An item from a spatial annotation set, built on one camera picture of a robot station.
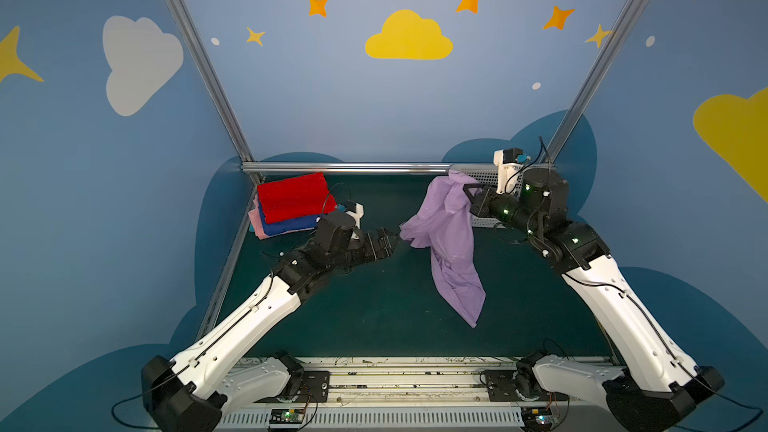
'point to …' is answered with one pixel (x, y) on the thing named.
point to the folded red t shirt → (296, 198)
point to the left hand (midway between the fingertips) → (389, 242)
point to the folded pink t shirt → (256, 219)
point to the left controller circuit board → (286, 416)
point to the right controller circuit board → (536, 418)
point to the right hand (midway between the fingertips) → (468, 184)
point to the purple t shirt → (445, 224)
